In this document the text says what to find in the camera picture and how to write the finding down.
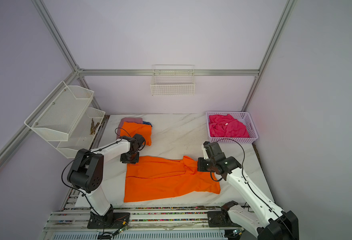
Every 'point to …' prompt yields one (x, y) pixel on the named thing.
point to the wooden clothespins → (93, 127)
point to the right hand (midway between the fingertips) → (199, 166)
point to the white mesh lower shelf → (83, 135)
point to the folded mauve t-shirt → (128, 119)
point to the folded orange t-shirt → (130, 129)
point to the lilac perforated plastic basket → (244, 118)
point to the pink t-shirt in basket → (221, 125)
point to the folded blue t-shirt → (147, 123)
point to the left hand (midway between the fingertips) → (128, 163)
